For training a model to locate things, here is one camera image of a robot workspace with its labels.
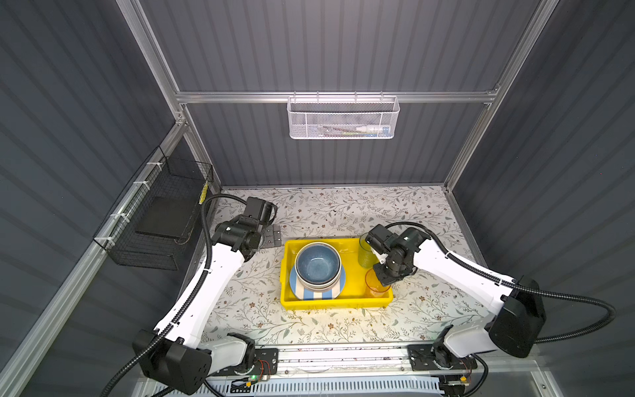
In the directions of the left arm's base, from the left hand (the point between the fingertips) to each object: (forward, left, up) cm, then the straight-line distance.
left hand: (259, 235), depth 76 cm
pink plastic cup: (-15, -34, -6) cm, 38 cm away
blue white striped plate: (-12, -13, -18) cm, 25 cm away
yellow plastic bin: (-12, -30, -21) cm, 39 cm away
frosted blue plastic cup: (-2, -35, -13) cm, 38 cm away
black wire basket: (+2, +31, +6) cm, 31 cm away
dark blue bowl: (-4, -18, -13) cm, 23 cm away
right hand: (-12, -40, -11) cm, 43 cm away
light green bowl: (-13, -17, -10) cm, 24 cm away
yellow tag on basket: (+16, +20, +4) cm, 26 cm away
